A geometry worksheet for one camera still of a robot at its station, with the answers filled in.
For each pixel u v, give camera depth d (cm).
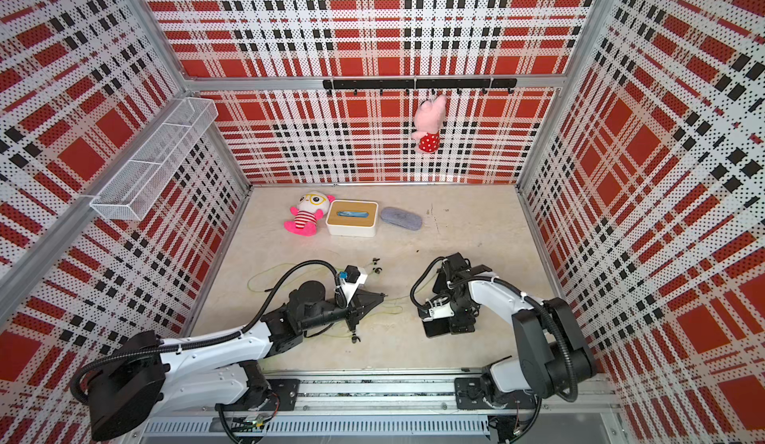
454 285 66
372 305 73
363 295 71
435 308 77
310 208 107
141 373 41
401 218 108
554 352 43
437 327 81
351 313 66
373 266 98
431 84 89
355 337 83
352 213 108
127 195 68
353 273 65
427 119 93
